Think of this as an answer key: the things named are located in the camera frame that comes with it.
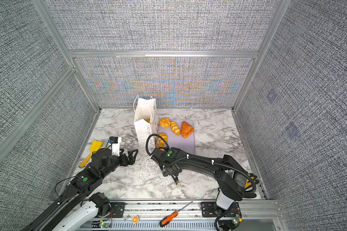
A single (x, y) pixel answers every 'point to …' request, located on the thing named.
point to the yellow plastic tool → (94, 146)
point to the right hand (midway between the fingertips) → (169, 170)
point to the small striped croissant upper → (175, 128)
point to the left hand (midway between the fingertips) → (131, 150)
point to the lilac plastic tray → (176, 141)
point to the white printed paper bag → (146, 122)
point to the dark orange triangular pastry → (187, 129)
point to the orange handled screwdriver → (165, 221)
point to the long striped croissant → (161, 144)
